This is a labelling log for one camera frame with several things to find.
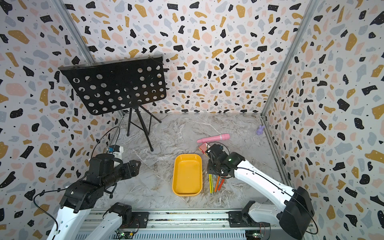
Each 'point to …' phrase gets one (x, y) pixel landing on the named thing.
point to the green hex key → (212, 185)
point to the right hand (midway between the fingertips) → (210, 169)
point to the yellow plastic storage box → (187, 180)
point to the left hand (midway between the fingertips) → (135, 163)
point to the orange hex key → (218, 178)
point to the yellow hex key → (210, 187)
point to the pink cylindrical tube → (223, 136)
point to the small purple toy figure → (260, 131)
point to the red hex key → (222, 182)
